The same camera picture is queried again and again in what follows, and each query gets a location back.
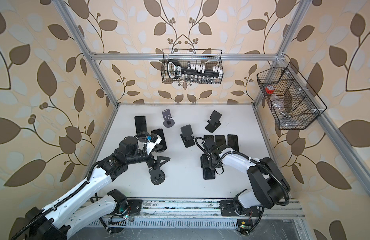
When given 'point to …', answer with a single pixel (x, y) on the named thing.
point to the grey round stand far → (168, 122)
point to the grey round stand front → (157, 176)
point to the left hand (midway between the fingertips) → (166, 151)
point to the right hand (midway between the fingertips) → (207, 165)
